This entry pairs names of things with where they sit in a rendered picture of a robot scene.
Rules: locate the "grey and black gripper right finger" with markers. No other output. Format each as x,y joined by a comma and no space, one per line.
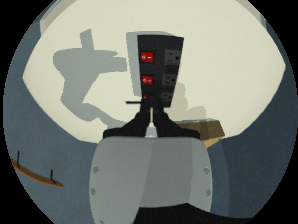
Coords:
167,127

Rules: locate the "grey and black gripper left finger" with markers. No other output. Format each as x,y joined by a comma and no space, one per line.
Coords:
135,127

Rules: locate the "black power strip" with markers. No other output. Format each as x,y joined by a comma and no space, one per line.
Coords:
159,61

